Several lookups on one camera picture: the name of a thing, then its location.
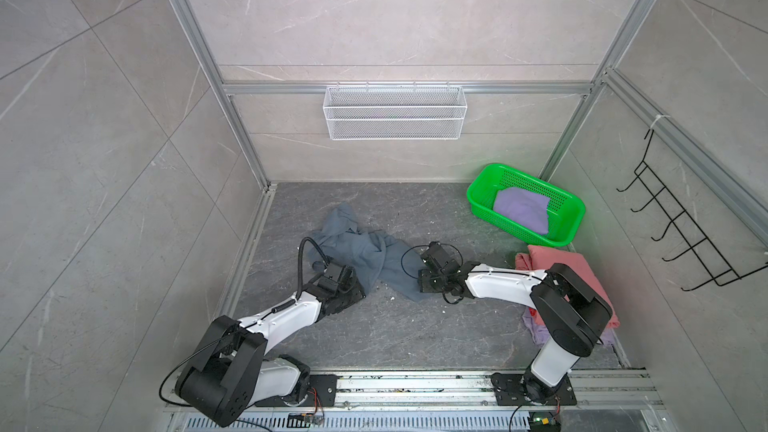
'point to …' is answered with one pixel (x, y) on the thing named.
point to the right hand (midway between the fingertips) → (424, 278)
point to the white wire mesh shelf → (394, 113)
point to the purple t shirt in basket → (523, 208)
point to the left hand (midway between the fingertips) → (360, 285)
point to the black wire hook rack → (720, 270)
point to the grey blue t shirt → (376, 258)
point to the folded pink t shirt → (543, 258)
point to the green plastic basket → (566, 211)
